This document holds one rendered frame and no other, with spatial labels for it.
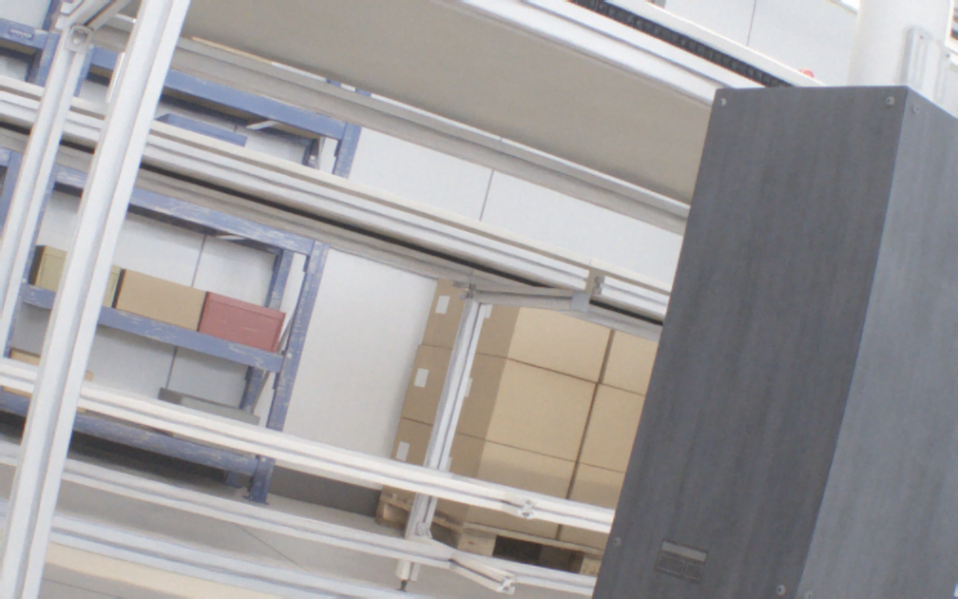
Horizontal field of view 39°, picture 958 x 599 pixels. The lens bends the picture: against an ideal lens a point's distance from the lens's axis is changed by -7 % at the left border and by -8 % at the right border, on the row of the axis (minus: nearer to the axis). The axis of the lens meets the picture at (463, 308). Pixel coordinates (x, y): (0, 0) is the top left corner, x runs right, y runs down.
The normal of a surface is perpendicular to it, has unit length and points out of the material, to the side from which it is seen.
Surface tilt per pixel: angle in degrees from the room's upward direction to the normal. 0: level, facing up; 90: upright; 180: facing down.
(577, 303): 90
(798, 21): 90
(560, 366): 90
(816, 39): 90
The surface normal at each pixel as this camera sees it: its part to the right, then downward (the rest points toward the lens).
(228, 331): 0.43, 0.04
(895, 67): -0.24, -0.14
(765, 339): -0.79, -0.25
